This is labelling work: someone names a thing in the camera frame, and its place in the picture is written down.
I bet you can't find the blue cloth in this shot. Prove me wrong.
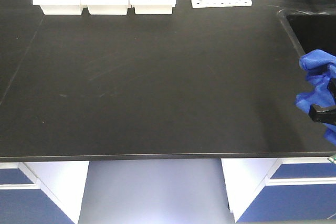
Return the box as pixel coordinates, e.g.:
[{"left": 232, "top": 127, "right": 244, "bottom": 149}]
[{"left": 295, "top": 48, "right": 336, "bottom": 146}]

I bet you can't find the black sink basin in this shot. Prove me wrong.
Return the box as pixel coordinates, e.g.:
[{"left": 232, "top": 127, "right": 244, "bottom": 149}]
[{"left": 277, "top": 8, "right": 336, "bottom": 60}]

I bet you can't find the bench with blue cabinet doors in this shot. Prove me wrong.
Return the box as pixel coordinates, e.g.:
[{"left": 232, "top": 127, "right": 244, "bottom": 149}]
[{"left": 0, "top": 0, "right": 336, "bottom": 224}]

